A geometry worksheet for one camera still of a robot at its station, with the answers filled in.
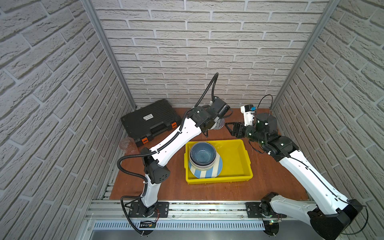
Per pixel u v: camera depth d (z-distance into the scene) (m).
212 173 0.81
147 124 1.02
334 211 0.38
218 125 0.66
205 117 0.48
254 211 0.73
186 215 0.73
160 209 0.74
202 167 0.76
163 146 0.46
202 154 0.85
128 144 0.97
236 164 0.90
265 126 0.50
